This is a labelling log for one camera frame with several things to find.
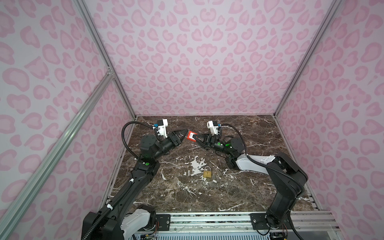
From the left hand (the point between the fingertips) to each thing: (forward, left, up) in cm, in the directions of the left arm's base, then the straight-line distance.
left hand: (189, 130), depth 68 cm
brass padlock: (-8, -9, -32) cm, 34 cm away
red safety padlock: (-2, 0, -2) cm, 3 cm away
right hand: (-3, -3, -2) cm, 5 cm away
